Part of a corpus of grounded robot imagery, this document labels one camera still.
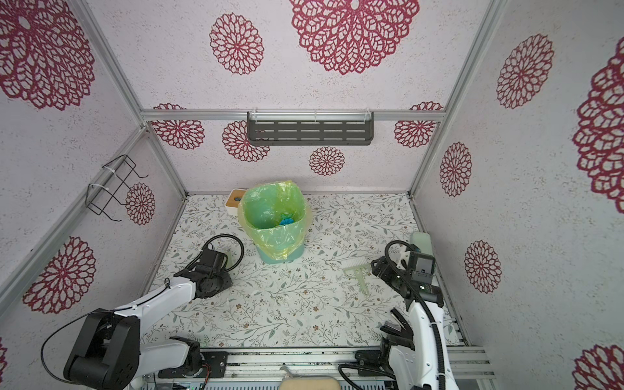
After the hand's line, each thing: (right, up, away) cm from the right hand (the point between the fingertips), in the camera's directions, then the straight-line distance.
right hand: (381, 265), depth 81 cm
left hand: (-55, -10, +9) cm, 57 cm away
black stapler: (+5, -21, -2) cm, 22 cm away
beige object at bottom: (-24, -31, -12) cm, 41 cm away
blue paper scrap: (-33, +14, +17) cm, 40 cm away
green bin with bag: (-38, +17, +18) cm, 45 cm away
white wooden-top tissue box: (-60, +24, +32) cm, 72 cm away
